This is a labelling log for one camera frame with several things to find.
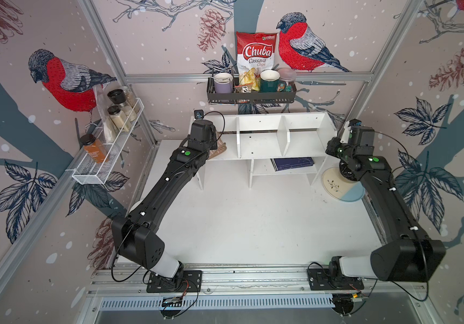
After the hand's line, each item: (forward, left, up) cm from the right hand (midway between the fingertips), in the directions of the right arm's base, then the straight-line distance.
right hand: (328, 140), depth 80 cm
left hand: (0, +48, +5) cm, 48 cm away
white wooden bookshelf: (+5, +28, -4) cm, 29 cm away
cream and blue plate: (-4, -14, -28) cm, 32 cm away
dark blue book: (0, +15, -15) cm, 21 cm away
